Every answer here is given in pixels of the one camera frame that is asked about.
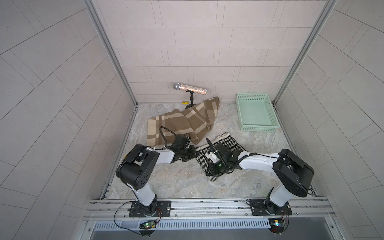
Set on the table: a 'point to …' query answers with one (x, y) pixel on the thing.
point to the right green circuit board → (277, 225)
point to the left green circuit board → (148, 224)
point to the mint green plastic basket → (256, 112)
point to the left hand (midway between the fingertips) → (200, 152)
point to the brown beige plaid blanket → (195, 122)
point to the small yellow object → (185, 103)
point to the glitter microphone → (177, 86)
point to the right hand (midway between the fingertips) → (207, 174)
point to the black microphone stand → (191, 98)
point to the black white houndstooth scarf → (204, 162)
